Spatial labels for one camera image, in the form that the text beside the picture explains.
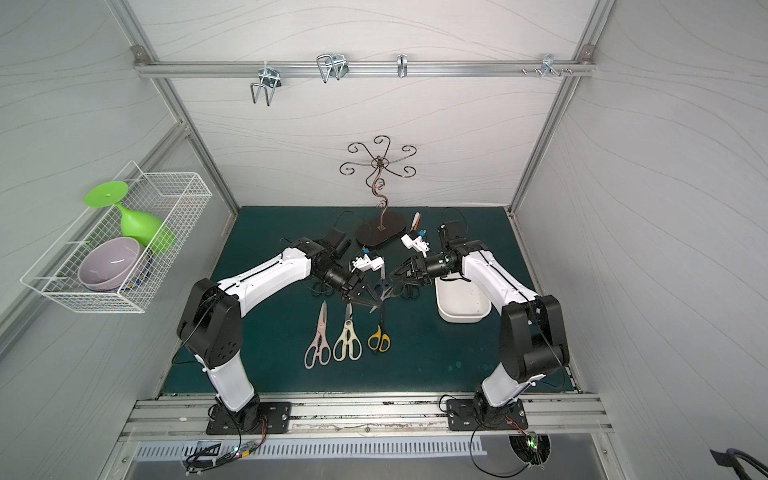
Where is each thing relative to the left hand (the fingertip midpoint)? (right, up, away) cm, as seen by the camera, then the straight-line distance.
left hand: (377, 306), depth 71 cm
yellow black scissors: (0, -14, +15) cm, 20 cm away
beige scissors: (-9, -14, +15) cm, 22 cm away
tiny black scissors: (+4, +3, +3) cm, 6 cm away
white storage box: (+26, -4, +25) cm, 36 cm away
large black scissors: (-14, +4, +3) cm, 15 cm away
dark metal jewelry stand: (+2, +21, +40) cm, 45 cm away
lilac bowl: (-56, +12, -10) cm, 58 cm away
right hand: (+4, +6, +6) cm, 9 cm away
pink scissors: (-17, -15, +13) cm, 26 cm away
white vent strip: (-14, -34, -1) cm, 37 cm away
